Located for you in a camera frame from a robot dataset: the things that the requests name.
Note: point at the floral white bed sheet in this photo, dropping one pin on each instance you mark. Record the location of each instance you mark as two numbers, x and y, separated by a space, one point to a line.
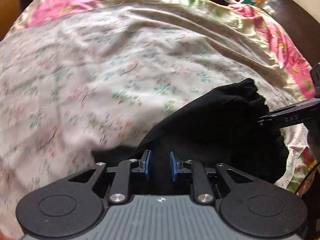
83 74

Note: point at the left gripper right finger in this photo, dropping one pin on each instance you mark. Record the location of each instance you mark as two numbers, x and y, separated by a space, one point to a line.
191 175

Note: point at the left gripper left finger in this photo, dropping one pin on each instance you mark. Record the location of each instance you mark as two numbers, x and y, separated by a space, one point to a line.
130 178

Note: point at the black pants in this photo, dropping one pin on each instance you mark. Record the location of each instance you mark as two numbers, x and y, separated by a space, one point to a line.
219 127

